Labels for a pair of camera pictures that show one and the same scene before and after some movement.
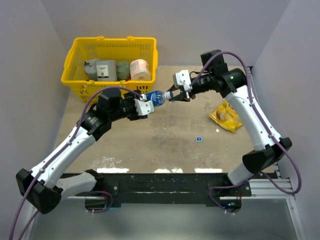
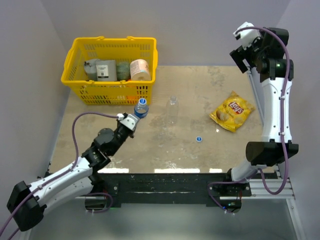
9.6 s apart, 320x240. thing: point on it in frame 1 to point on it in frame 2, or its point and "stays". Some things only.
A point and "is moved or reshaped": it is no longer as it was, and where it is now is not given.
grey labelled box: x=99 y=70 stays
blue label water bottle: x=158 y=97 is moved or reshaped
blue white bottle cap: x=168 y=95 is moved or reshaped
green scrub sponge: x=123 y=71 stays
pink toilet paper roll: x=139 y=69 stays
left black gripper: x=135 y=116 to x=131 y=134
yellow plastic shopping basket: x=92 y=63 stays
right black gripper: x=188 y=94 to x=237 y=55
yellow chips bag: x=226 y=117 stays
